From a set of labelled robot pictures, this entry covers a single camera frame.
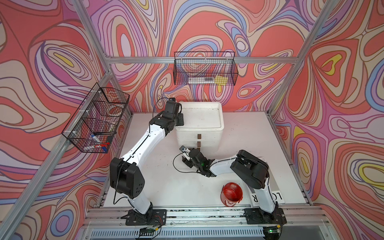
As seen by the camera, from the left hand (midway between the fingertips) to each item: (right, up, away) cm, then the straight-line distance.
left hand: (181, 117), depth 85 cm
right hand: (+3, -24, +11) cm, 26 cm away
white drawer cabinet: (+13, -4, -2) cm, 14 cm away
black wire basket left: (-43, -6, -11) cm, 45 cm away
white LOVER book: (+52, -39, -4) cm, 65 cm away
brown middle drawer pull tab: (+10, -16, +2) cm, 19 cm away
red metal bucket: (+28, -42, -5) cm, 51 cm away
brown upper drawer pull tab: (+10, -11, -3) cm, 15 cm away
